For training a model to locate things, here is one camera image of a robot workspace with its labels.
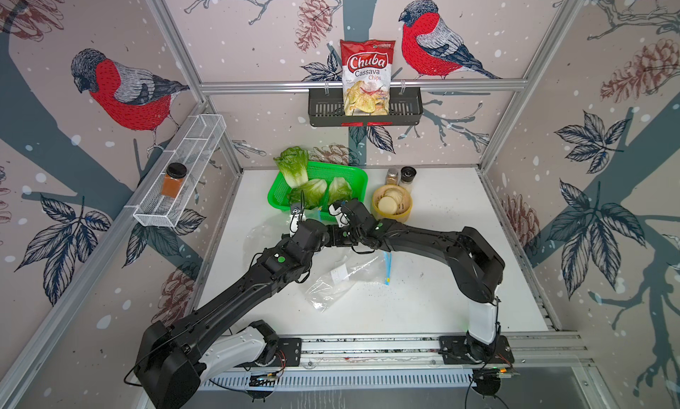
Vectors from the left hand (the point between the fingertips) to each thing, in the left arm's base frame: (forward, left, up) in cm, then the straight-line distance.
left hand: (310, 224), depth 79 cm
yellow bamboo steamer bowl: (+23, -34, -16) cm, 44 cm away
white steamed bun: (+17, -27, -13) cm, 35 cm away
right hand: (-1, -3, -8) cm, 8 cm away
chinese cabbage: (+22, +2, -11) cm, 24 cm away
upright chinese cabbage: (+30, +10, -3) cm, 32 cm away
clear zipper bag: (+8, +18, -17) cm, 26 cm away
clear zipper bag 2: (-11, -11, -11) cm, 19 cm away
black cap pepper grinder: (+28, -35, -9) cm, 46 cm away
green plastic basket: (+31, -15, -11) cm, 36 cm away
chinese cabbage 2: (+22, -9, -10) cm, 25 cm away
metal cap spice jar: (+30, -30, -11) cm, 44 cm away
